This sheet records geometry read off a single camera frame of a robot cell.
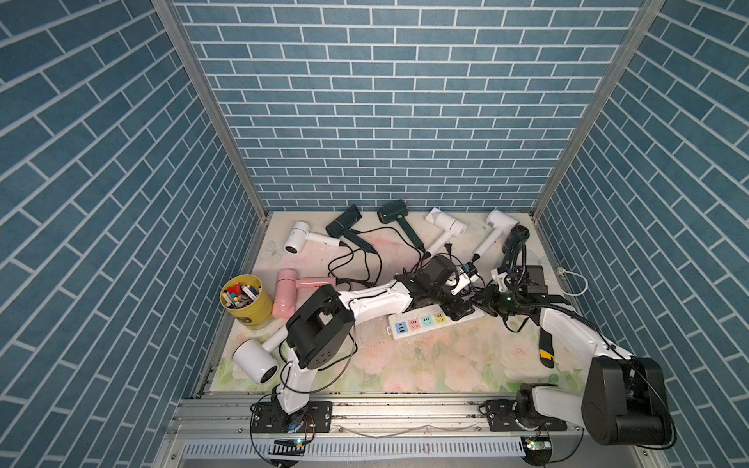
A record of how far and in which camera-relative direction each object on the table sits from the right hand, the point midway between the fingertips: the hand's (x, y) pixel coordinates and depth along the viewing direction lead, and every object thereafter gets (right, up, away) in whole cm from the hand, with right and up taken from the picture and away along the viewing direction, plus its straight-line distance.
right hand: (474, 300), depth 86 cm
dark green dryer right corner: (+20, +19, +16) cm, 32 cm away
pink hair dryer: (-59, +3, +6) cm, 59 cm away
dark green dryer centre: (-22, +30, +29) cm, 48 cm away
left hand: (-1, 0, -3) cm, 3 cm away
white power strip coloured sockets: (-22, -7, +1) cm, 23 cm away
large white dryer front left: (-61, -14, -9) cm, 63 cm away
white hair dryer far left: (-59, +21, +22) cm, 66 cm away
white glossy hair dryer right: (+18, +26, +28) cm, 42 cm away
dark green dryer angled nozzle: (-44, +22, +23) cm, 54 cm away
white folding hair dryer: (-2, +24, +24) cm, 34 cm away
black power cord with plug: (-14, +11, -19) cm, 26 cm away
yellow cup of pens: (-69, +1, 0) cm, 69 cm away
